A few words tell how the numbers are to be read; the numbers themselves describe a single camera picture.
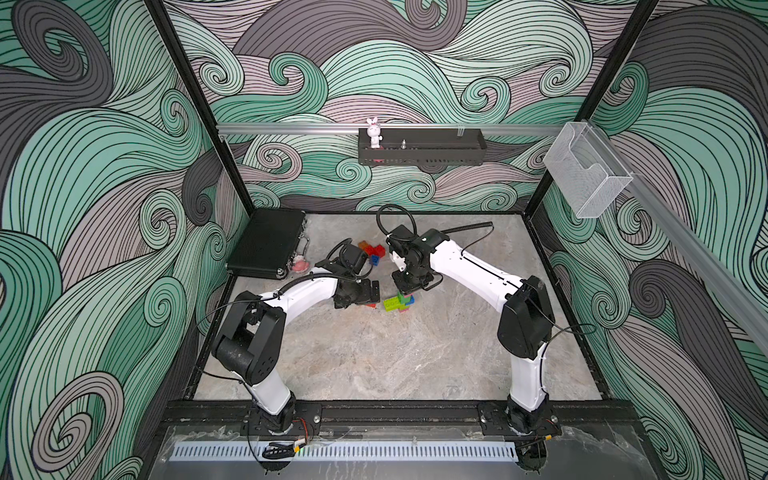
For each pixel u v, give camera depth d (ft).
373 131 2.89
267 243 3.40
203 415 2.44
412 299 2.90
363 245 3.54
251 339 1.48
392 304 2.95
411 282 2.47
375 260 3.41
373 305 3.10
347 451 2.29
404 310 3.02
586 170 2.61
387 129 3.02
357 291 2.52
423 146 3.12
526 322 1.62
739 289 1.73
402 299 2.91
